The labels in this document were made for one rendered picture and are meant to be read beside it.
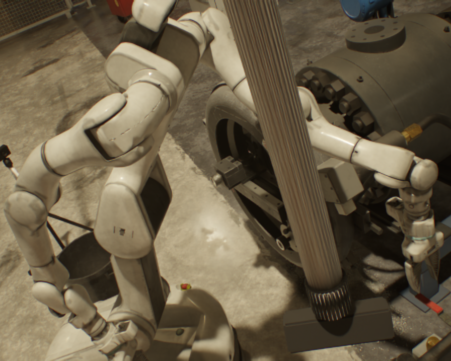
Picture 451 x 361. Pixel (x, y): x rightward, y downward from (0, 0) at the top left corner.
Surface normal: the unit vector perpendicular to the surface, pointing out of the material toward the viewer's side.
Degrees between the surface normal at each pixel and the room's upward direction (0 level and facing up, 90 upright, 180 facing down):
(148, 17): 84
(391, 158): 55
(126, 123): 77
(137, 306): 90
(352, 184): 68
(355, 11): 90
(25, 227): 104
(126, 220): 91
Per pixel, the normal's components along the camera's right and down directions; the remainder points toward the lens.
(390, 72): 0.05, -0.43
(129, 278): -0.24, 0.59
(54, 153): -0.44, 0.03
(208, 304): 0.26, -0.89
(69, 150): -0.40, 0.33
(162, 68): 0.41, -0.67
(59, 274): 0.98, 0.06
